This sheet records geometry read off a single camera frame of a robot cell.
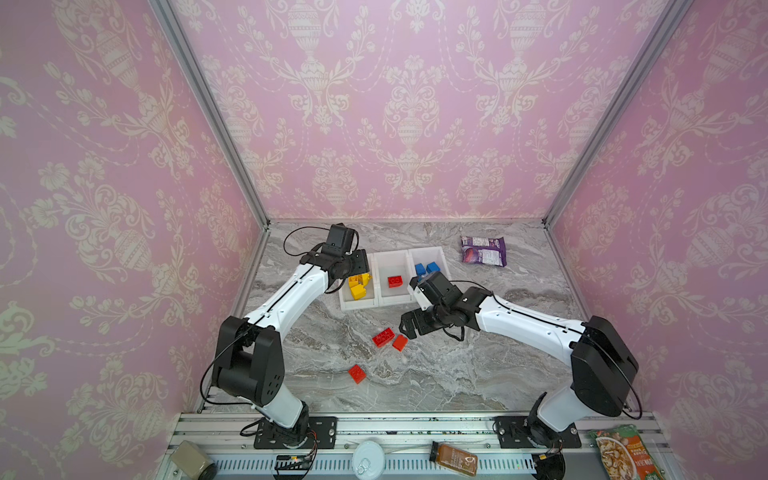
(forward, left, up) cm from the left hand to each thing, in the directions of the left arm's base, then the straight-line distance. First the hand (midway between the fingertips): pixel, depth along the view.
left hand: (360, 262), depth 89 cm
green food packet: (-45, -66, -14) cm, 81 cm away
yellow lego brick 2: (-2, +1, -13) cm, 14 cm away
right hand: (-16, -16, -7) cm, 23 cm away
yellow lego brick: (+1, +1, -13) cm, 13 cm away
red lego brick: (+2, -11, -13) cm, 17 cm away
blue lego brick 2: (+8, -24, -12) cm, 28 cm away
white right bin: (+12, -21, -12) cm, 27 cm away
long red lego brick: (-17, -7, -15) cm, 24 cm away
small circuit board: (-47, +14, -20) cm, 53 cm away
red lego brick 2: (-18, -12, -16) cm, 27 cm away
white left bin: (-6, -3, -12) cm, 14 cm away
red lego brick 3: (-28, -1, -14) cm, 31 cm away
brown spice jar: (-46, -24, -11) cm, 54 cm away
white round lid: (-47, -5, -10) cm, 49 cm away
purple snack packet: (+16, -46, -13) cm, 50 cm away
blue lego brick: (+8, -19, -14) cm, 25 cm away
